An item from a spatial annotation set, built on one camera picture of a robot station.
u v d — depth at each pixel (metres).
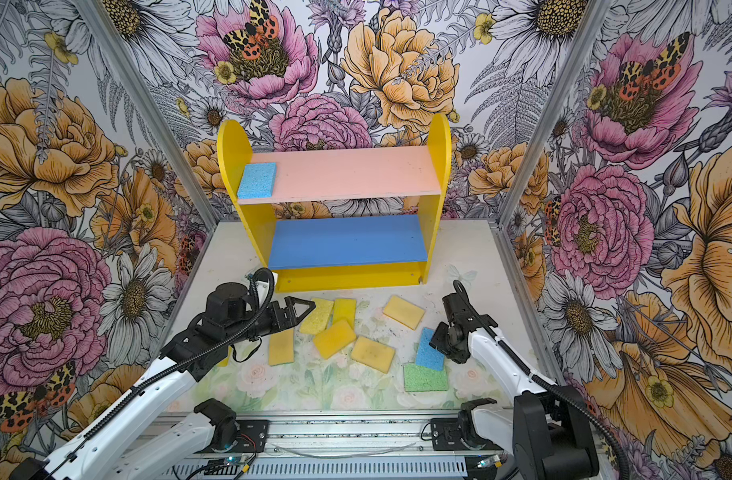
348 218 1.27
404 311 0.97
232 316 0.57
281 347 0.87
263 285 0.59
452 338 0.64
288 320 0.64
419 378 0.82
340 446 0.73
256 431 0.75
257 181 0.73
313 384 0.83
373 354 0.87
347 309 0.97
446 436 0.74
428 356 0.85
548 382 0.44
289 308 0.64
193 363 0.50
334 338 0.90
